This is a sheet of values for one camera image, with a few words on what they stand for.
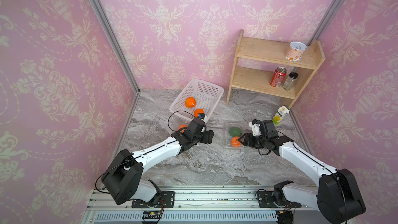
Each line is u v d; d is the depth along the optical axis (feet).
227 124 3.34
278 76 2.85
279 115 3.12
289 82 2.88
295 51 2.34
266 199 2.39
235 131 3.03
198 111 3.30
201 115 2.49
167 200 2.44
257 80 3.22
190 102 3.48
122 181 1.38
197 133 2.16
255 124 2.60
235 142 2.88
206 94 3.82
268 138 2.18
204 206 2.40
